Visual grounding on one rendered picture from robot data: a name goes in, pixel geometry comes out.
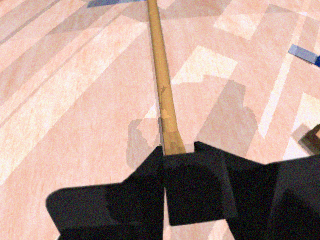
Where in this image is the blue-handled scraper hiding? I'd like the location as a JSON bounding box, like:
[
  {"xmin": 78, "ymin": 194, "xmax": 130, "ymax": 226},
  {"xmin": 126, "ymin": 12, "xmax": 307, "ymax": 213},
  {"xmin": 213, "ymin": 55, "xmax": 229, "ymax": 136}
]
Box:
[{"xmin": 288, "ymin": 44, "xmax": 320, "ymax": 67}]

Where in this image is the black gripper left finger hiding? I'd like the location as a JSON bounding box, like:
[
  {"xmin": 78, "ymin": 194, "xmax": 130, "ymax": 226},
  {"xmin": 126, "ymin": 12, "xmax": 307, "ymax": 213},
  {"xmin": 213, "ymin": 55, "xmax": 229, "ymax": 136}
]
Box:
[{"xmin": 45, "ymin": 146, "xmax": 165, "ymax": 240}]

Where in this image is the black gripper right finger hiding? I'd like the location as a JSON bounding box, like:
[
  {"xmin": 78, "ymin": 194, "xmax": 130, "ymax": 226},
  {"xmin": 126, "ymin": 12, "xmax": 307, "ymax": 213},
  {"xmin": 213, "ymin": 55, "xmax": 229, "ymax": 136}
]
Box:
[{"xmin": 222, "ymin": 150, "xmax": 320, "ymax": 240}]

